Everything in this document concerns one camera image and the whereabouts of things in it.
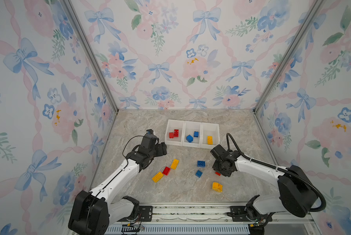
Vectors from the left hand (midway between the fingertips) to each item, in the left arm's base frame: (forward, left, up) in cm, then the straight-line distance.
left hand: (161, 145), depth 84 cm
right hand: (-8, -32, -12) cm, 36 cm away
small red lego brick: (+16, -5, -12) cm, 20 cm away
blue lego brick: (+12, -18, -11) cm, 25 cm away
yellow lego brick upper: (-6, -8, -13) cm, 16 cm away
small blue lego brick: (+17, -23, -12) cm, 31 cm away
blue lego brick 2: (-6, -24, -12) cm, 28 cm away
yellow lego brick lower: (-13, +1, -13) cm, 18 cm away
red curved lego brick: (+17, -8, -11) cm, 22 cm away
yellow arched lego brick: (-20, -31, -10) cm, 38 cm away
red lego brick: (-10, -3, -12) cm, 16 cm away
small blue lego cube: (-12, -22, -12) cm, 28 cm away
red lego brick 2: (-13, -32, -9) cm, 36 cm away
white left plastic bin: (+23, -6, -9) cm, 25 cm away
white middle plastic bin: (+17, -20, -12) cm, 29 cm away
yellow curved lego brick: (+12, -32, -12) cm, 36 cm away
